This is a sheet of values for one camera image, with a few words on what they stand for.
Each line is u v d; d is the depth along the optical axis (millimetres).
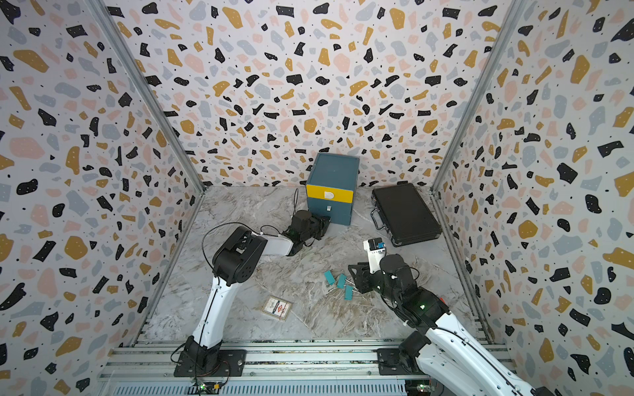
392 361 742
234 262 616
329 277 919
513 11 714
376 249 647
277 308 834
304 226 862
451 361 578
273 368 733
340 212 999
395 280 537
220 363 716
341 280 914
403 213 1073
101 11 691
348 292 884
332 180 958
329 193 925
